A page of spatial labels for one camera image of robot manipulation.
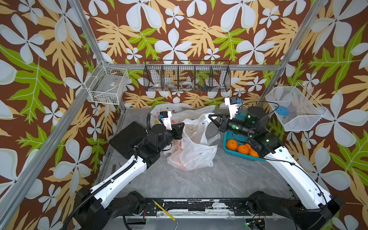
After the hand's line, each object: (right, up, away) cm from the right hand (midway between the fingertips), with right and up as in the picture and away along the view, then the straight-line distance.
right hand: (208, 116), depth 63 cm
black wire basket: (-6, +30, +35) cm, 47 cm away
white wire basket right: (+54, +5, +19) cm, 58 cm away
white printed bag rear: (-23, +10, +55) cm, 60 cm away
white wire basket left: (-58, +21, +24) cm, 66 cm away
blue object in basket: (+48, +4, +21) cm, 53 cm away
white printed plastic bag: (-6, -15, +4) cm, 17 cm away
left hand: (-11, -2, +8) cm, 14 cm away
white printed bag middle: (-14, +6, +53) cm, 55 cm away
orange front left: (+20, -17, +30) cm, 40 cm away
